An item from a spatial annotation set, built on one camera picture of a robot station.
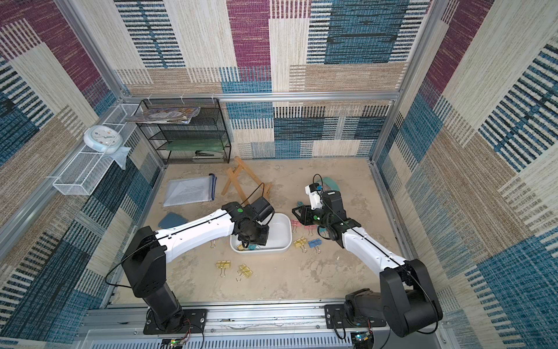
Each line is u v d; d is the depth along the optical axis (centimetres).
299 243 89
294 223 94
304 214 74
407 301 42
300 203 103
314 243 89
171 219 97
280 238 90
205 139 111
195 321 73
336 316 73
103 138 75
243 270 83
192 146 101
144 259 45
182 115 88
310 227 94
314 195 78
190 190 108
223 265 84
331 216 66
